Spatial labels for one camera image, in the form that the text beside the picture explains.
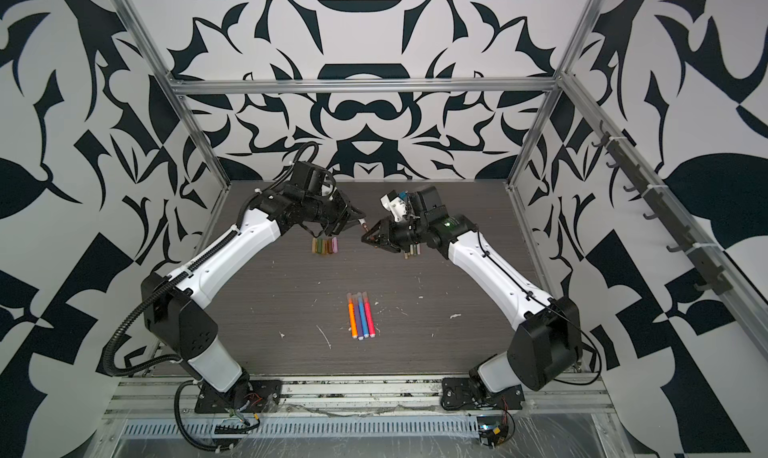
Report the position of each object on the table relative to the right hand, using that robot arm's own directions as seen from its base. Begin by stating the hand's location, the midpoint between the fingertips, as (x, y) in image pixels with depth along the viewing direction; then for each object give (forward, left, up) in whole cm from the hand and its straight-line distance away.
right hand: (366, 238), depth 73 cm
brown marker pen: (+11, -11, -26) cm, 30 cm away
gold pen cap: (+14, +16, -25) cm, 33 cm away
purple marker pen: (-14, +3, -25) cm, 29 cm away
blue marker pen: (-9, +3, -26) cm, 27 cm away
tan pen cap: (+15, +20, -25) cm, 35 cm away
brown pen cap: (+15, +15, -25) cm, 33 cm away
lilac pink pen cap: (+15, +13, -25) cm, 32 cm away
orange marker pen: (-13, +5, -26) cm, 29 cm away
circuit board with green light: (-36, -29, -27) cm, 54 cm away
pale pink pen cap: (+5, +2, 0) cm, 6 cm away
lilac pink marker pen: (-8, -11, +8) cm, 16 cm away
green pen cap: (+15, +18, -25) cm, 34 cm away
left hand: (+7, -1, +2) cm, 8 cm away
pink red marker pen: (-9, +1, -26) cm, 27 cm away
